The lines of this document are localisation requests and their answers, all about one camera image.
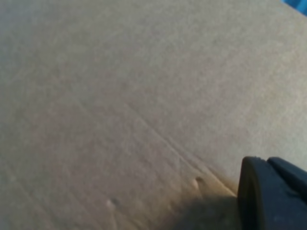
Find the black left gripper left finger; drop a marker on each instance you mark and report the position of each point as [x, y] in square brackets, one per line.
[266, 201]

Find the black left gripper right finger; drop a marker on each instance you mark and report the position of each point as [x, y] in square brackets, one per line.
[294, 176]

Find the brown cardboard shoebox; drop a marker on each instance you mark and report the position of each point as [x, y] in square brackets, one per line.
[136, 114]

